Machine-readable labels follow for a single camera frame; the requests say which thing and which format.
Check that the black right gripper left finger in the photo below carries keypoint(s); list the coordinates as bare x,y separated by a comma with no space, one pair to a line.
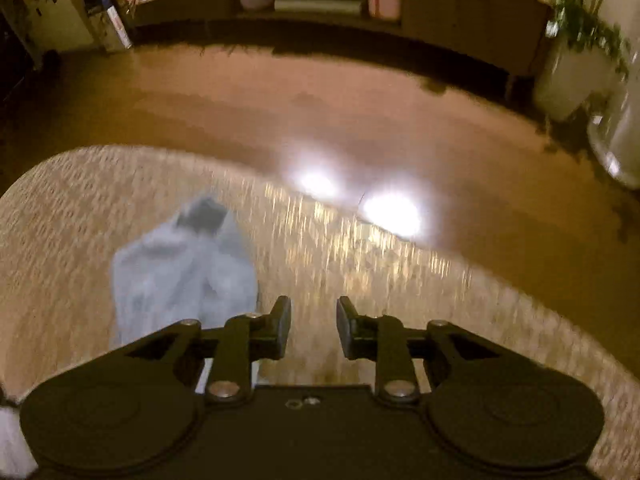
242,341

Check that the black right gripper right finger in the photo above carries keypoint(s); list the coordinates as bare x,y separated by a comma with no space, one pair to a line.
385,341

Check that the light blue t-shirt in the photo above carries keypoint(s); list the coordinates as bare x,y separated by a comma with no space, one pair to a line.
194,265

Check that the round floral lace tablecloth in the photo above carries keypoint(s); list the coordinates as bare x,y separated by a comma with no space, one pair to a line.
63,220

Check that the white round floor vase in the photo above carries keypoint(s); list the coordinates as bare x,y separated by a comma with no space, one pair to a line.
613,129

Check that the white plant pot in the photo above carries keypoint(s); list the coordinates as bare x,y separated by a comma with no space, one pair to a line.
569,78

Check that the white cardboard box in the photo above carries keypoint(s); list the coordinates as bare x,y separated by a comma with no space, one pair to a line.
110,30

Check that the long wooden sideboard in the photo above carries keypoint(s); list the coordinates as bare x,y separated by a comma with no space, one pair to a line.
508,34

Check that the white flat box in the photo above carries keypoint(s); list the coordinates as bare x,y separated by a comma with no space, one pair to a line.
348,7

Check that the white cabinet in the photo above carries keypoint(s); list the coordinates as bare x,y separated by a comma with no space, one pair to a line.
55,25

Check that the green potted plant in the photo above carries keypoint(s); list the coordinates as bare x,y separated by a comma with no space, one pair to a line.
580,23

